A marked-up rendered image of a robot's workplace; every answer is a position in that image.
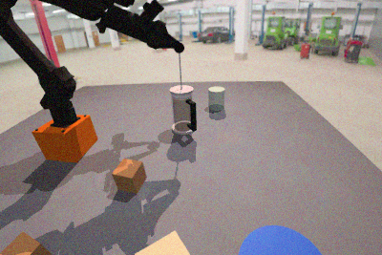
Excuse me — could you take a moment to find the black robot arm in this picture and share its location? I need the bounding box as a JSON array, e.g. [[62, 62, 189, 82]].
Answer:
[[0, 0, 164, 128]]

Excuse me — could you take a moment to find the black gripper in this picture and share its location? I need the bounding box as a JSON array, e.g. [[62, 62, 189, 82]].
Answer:
[[123, 12, 183, 50]]

